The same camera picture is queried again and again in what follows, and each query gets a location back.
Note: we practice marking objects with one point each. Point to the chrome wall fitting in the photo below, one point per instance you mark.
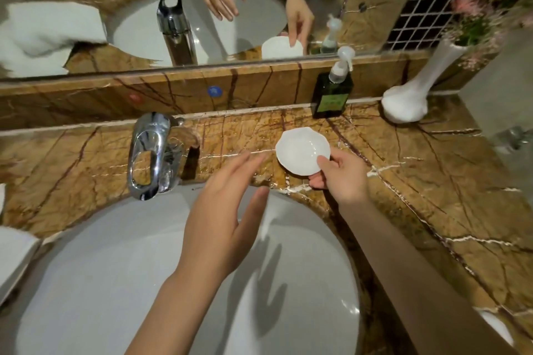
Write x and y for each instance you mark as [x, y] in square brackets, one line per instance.
[516, 138]

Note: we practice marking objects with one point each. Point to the brown marble vanity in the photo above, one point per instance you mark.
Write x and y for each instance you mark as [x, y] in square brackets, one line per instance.
[437, 184]

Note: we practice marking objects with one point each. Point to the pink flowers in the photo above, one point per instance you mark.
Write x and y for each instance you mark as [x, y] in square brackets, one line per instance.
[474, 26]

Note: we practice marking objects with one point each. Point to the person's right hand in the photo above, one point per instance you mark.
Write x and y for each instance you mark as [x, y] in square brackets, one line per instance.
[347, 178]

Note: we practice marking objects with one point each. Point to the person's right forearm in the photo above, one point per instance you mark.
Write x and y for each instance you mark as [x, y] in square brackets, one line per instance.
[416, 292]

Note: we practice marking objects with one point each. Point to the white sink basin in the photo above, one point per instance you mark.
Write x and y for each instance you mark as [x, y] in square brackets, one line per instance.
[104, 275]

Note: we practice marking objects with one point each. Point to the wall mirror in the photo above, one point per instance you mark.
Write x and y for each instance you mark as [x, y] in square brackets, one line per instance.
[137, 30]

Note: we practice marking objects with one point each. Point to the white soap dish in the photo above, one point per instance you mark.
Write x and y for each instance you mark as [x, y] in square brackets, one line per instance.
[300, 151]

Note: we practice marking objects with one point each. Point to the dark green pump bottle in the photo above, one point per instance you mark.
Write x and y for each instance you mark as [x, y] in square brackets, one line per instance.
[331, 97]

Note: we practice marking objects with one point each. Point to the white towel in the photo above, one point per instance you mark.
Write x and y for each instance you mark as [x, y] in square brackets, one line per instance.
[14, 255]

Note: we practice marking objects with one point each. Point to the red dot sticker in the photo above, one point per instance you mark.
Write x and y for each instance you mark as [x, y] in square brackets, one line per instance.
[134, 98]

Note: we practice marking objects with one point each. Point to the person's left hand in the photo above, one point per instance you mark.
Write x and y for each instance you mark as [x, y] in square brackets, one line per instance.
[216, 234]

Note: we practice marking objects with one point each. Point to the chrome faucet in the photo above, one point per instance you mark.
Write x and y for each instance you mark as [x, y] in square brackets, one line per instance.
[150, 138]

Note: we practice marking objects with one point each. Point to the blue dot sticker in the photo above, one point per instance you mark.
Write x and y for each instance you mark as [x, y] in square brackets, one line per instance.
[215, 91]

